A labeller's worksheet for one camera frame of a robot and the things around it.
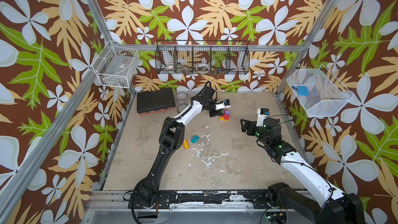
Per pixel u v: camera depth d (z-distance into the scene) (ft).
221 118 3.33
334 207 1.30
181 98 3.75
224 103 2.83
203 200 2.46
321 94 2.67
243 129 2.45
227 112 3.25
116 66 2.84
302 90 2.83
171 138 2.10
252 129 2.36
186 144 3.02
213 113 2.95
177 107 3.62
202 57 3.21
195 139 3.09
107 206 2.41
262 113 2.30
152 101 3.69
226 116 3.33
